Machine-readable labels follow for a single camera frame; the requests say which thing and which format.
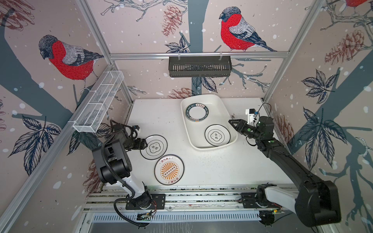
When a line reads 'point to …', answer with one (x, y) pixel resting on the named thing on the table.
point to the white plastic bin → (206, 121)
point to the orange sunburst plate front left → (169, 169)
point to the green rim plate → (197, 112)
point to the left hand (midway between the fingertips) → (138, 144)
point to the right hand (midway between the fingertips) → (229, 123)
